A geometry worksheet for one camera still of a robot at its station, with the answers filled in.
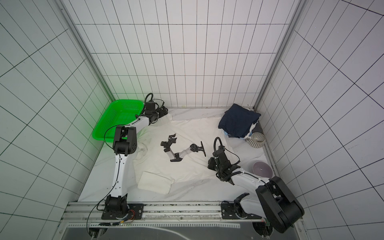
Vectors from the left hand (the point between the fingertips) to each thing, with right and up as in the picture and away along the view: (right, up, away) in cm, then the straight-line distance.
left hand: (164, 113), depth 114 cm
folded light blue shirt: (+61, -14, -17) cm, 64 cm away
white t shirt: (+9, -24, -16) cm, 30 cm away
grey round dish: (+63, -34, -28) cm, 77 cm away
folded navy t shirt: (+53, -6, -10) cm, 55 cm away
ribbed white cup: (+65, -19, -16) cm, 70 cm away
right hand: (+32, -30, -24) cm, 50 cm away
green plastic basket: (-37, 0, +3) cm, 37 cm away
